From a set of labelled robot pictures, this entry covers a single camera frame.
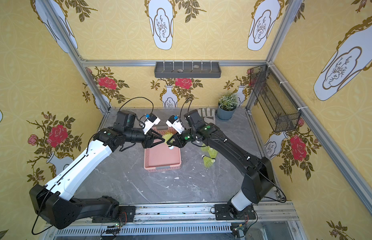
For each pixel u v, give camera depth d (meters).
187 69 0.92
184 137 0.66
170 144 0.72
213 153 0.92
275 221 0.77
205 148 0.98
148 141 0.62
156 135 0.69
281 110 0.83
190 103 1.22
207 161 0.89
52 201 0.37
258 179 0.42
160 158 0.96
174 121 0.67
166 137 0.73
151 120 0.63
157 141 0.68
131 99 0.56
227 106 1.03
